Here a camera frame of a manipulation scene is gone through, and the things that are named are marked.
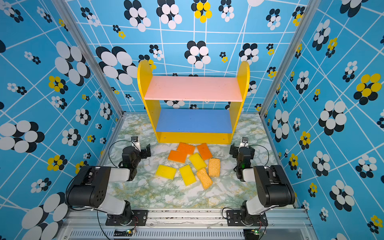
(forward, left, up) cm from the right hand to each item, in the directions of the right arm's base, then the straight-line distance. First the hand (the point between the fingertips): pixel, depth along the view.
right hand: (244, 145), depth 93 cm
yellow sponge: (-8, +30, -7) cm, 32 cm away
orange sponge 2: (-1, +25, -7) cm, 26 cm away
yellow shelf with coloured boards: (+39, +33, -6) cm, 51 cm away
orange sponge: (0, +36, -6) cm, 37 cm away
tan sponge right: (-13, +19, -5) cm, 24 cm away
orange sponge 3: (-5, +43, -7) cm, 44 cm away
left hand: (0, +64, +1) cm, 64 cm away
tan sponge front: (-20, +25, -5) cm, 33 cm away
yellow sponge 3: (-18, +35, -6) cm, 40 cm away
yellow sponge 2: (-15, +49, -6) cm, 52 cm away
